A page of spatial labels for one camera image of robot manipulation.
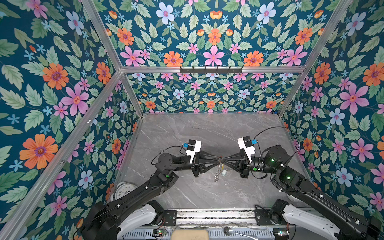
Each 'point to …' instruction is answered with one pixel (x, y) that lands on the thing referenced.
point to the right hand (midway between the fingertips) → (223, 160)
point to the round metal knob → (227, 231)
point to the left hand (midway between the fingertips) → (218, 162)
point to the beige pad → (190, 234)
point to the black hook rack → (210, 71)
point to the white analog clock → (122, 188)
